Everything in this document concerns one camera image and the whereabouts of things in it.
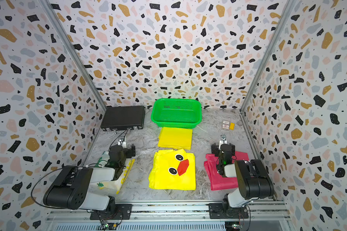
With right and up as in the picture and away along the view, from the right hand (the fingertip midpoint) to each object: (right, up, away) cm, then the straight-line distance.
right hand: (224, 143), depth 94 cm
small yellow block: (+11, +11, +17) cm, 23 cm away
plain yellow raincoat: (-32, +2, +9) cm, 33 cm away
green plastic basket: (-31, +21, +24) cm, 45 cm away
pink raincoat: (-7, -20, -13) cm, 25 cm away
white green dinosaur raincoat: (-65, -21, -15) cm, 70 cm away
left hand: (-64, 0, -2) cm, 64 cm away
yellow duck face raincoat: (-33, -15, -6) cm, 37 cm away
